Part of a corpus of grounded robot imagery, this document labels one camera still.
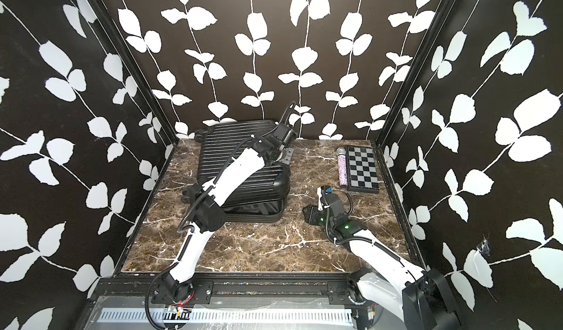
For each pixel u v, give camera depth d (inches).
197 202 19.9
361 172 41.2
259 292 29.8
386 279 19.3
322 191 30.7
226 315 27.6
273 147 25.1
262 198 32.9
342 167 42.1
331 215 25.0
